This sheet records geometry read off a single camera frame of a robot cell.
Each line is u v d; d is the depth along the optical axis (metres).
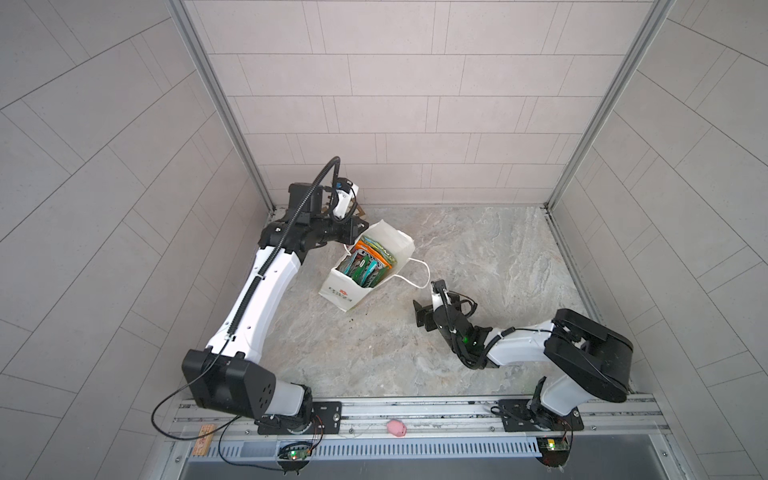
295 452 0.65
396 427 0.69
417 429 0.71
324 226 0.61
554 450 0.68
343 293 0.77
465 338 0.66
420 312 0.76
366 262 0.86
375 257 0.87
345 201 0.64
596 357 0.45
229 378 0.38
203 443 0.67
